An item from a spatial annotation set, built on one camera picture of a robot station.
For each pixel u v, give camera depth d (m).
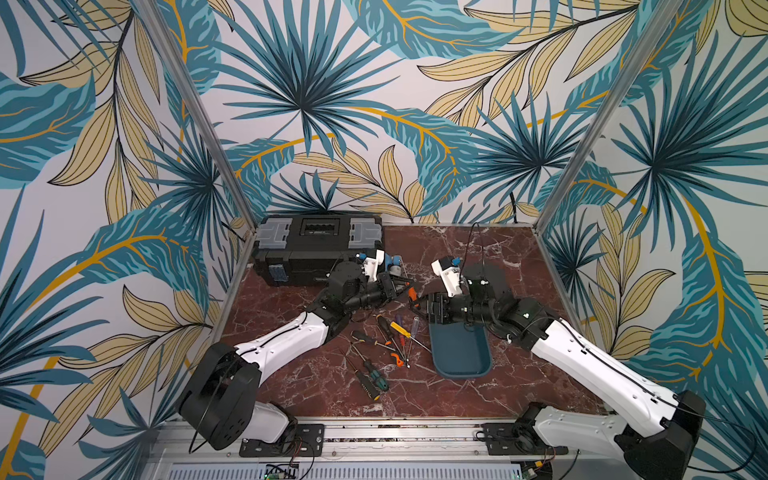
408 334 0.90
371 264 0.73
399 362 0.84
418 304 0.64
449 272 0.64
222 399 0.41
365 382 0.81
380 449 0.73
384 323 0.92
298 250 0.90
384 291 0.69
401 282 0.75
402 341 0.88
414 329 0.90
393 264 1.07
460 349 0.90
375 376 0.82
